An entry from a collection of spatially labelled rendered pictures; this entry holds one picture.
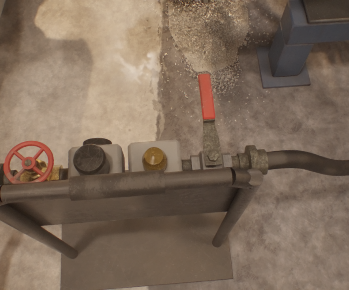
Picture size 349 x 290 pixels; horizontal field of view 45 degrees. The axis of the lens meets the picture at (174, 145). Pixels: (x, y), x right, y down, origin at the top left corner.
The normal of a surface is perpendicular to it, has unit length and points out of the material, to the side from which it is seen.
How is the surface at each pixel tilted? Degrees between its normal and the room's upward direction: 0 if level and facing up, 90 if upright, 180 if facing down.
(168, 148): 0
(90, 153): 0
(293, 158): 19
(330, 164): 46
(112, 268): 0
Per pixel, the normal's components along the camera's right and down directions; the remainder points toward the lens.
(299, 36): 0.07, 0.92
